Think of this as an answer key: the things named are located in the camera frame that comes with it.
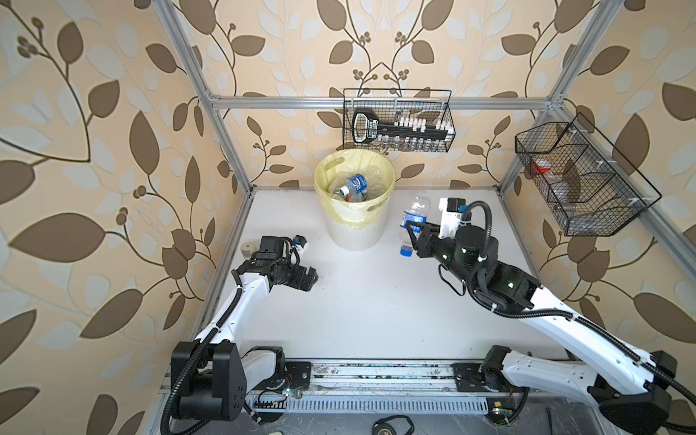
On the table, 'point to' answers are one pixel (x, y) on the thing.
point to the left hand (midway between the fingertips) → (297, 270)
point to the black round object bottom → (383, 428)
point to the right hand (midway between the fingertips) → (411, 225)
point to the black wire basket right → (588, 188)
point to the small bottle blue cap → (415, 214)
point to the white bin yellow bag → (354, 226)
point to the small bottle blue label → (355, 188)
